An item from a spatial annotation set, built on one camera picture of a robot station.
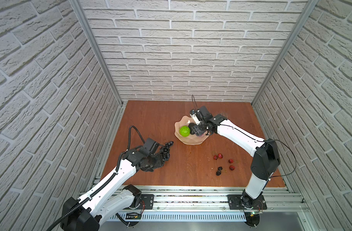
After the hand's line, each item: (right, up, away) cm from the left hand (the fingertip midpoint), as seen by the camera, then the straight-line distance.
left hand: (161, 163), depth 78 cm
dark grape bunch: (0, +3, +12) cm, 12 cm away
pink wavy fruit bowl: (+18, +10, +19) cm, 28 cm away
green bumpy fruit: (+13, +16, +17) cm, 27 cm away
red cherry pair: (+33, 0, +12) cm, 35 cm away
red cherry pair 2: (+42, -5, +7) cm, 43 cm away
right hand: (+23, +20, +9) cm, 32 cm away
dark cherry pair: (+33, -7, +5) cm, 34 cm away
